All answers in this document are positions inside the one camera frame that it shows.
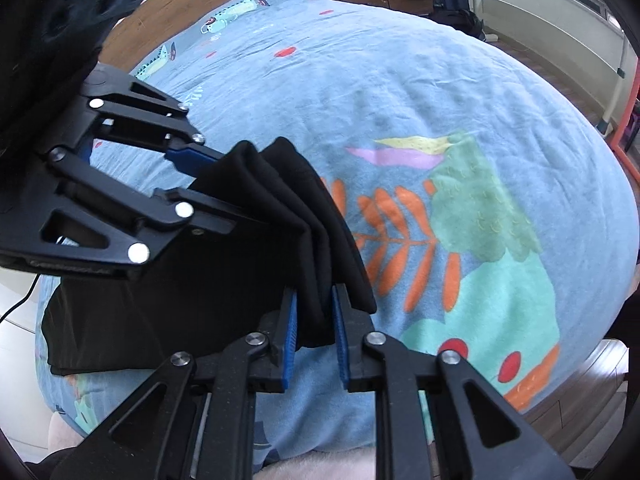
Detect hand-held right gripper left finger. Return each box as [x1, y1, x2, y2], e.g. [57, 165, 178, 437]
[50, 287, 301, 480]

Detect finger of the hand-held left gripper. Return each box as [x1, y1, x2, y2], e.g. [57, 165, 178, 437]
[0, 146, 237, 281]
[85, 76, 228, 177]

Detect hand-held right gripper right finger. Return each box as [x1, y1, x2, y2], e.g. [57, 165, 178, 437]
[330, 284, 576, 480]

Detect black pants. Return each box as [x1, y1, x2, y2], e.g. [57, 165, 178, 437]
[40, 137, 378, 378]

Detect wooden headboard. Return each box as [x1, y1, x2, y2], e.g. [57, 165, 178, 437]
[97, 0, 291, 78]

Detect white wardrobe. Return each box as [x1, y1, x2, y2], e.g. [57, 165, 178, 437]
[0, 267, 51, 453]

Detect blue printed bed blanket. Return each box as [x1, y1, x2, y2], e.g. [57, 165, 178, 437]
[35, 0, 640, 461]

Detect black floor bag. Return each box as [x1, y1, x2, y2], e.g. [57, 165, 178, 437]
[434, 7, 487, 42]

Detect white radiator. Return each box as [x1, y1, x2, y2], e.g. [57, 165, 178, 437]
[472, 0, 629, 80]

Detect thin black cable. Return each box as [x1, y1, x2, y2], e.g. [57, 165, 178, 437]
[0, 237, 66, 323]

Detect orange frame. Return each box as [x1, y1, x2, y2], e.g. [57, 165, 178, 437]
[611, 57, 640, 181]

